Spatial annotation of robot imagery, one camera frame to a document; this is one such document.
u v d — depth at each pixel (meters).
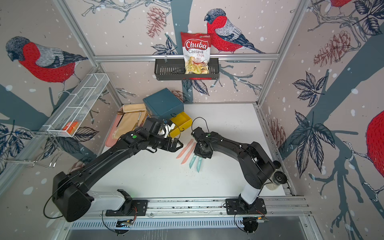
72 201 0.38
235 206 0.73
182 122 0.91
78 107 0.78
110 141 1.00
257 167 0.46
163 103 0.93
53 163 0.62
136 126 1.07
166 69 0.95
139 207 0.73
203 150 0.74
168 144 0.67
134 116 1.15
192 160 0.90
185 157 0.92
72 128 0.66
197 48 0.82
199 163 0.86
